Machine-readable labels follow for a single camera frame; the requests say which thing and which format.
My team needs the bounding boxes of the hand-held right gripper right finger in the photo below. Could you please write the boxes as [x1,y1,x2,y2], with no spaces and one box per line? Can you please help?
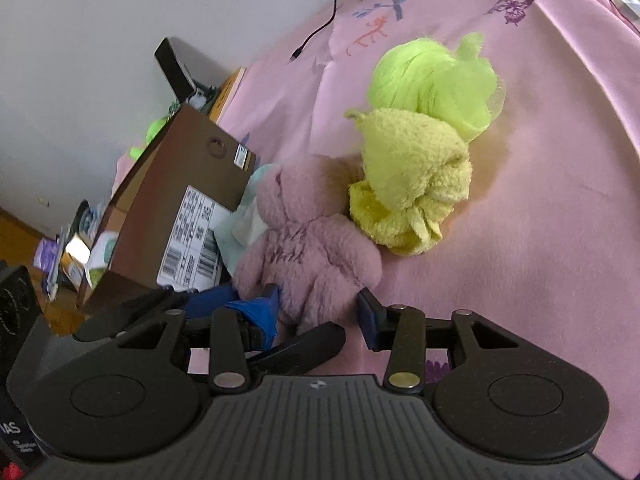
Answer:
[357,287,521,393]

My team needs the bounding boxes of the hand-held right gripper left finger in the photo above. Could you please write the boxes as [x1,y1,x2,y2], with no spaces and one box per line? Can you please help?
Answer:
[117,284,281,396]

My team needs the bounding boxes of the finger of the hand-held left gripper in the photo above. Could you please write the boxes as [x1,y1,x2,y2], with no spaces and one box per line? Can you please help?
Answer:
[75,282,238,343]
[247,321,347,376]

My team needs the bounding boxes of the pink teddy bear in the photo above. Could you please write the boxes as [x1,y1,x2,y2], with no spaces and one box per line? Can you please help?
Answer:
[234,154,383,328]

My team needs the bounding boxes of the mint green towel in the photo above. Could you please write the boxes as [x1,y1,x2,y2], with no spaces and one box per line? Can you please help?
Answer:
[215,162,281,273]

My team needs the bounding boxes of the brown cardboard box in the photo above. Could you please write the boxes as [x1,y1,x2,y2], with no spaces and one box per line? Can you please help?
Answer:
[77,104,258,317]

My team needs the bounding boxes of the yellow towel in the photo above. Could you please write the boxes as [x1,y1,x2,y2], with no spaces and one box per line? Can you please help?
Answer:
[344,107,473,256]

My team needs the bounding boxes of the neon green mesh cloth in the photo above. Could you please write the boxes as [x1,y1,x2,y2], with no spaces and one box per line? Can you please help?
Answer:
[367,32,506,143]

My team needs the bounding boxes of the plastic packaging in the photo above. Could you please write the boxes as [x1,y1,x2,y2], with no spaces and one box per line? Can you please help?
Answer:
[32,200,121,301]

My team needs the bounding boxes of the neon green plush toy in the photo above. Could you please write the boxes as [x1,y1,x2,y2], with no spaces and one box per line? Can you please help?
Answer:
[129,115,171,161]

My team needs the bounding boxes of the pink printed bed sheet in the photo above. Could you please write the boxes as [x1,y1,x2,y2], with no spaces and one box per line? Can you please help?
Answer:
[112,0,640,476]

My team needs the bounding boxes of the black cable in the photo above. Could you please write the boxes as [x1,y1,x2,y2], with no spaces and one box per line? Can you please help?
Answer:
[285,0,358,63]

